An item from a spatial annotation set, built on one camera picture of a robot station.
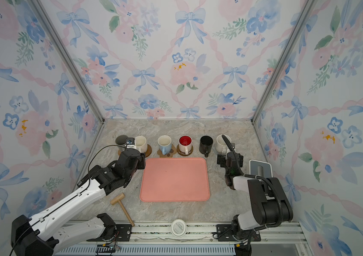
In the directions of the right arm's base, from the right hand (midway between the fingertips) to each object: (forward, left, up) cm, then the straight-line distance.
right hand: (231, 153), depth 94 cm
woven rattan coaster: (+3, +69, -5) cm, 69 cm away
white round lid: (-39, +29, -1) cm, 49 cm away
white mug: (+4, +5, +1) cm, 6 cm away
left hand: (-9, +48, +14) cm, 51 cm away
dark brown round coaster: (+3, +29, -6) cm, 29 cm away
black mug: (+7, +14, -1) cm, 16 cm away
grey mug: (+4, +64, +6) cm, 65 cm away
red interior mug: (+9, +27, -3) cm, 29 cm away
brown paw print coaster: (+6, +35, -6) cm, 36 cm away
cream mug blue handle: (+5, +39, +3) cm, 40 cm away
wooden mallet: (-26, +61, -4) cm, 67 cm away
